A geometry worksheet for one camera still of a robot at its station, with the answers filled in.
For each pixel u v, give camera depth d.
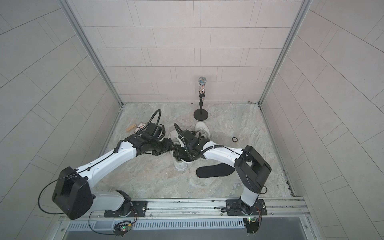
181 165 0.77
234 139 0.96
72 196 0.39
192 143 0.65
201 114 1.08
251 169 0.44
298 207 0.72
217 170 0.83
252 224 0.68
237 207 0.71
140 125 1.02
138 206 0.72
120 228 0.64
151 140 0.62
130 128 1.01
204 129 0.94
